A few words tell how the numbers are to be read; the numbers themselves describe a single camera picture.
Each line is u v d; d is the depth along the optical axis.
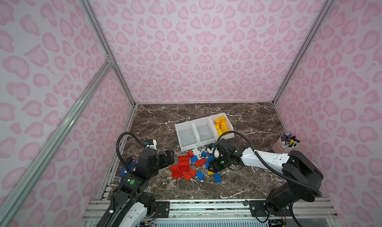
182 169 0.86
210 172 0.84
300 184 0.40
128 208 0.48
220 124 1.03
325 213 0.72
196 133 0.93
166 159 0.67
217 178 0.81
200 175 0.84
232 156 0.65
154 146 0.68
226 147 0.69
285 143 0.84
